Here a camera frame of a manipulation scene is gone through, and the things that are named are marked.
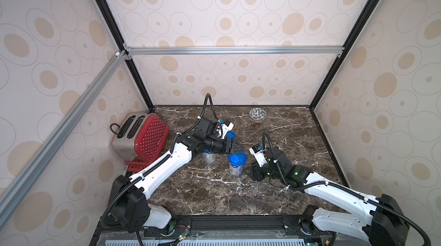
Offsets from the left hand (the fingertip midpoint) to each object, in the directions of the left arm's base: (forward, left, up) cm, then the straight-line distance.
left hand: (244, 150), depth 71 cm
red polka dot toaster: (+11, +49, -7) cm, 51 cm away
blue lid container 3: (0, +2, -11) cm, 11 cm away
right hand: (-1, -6, -13) cm, 14 cm away
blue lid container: (+6, +16, -18) cm, 25 cm away
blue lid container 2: (+14, +5, -10) cm, 18 cm away
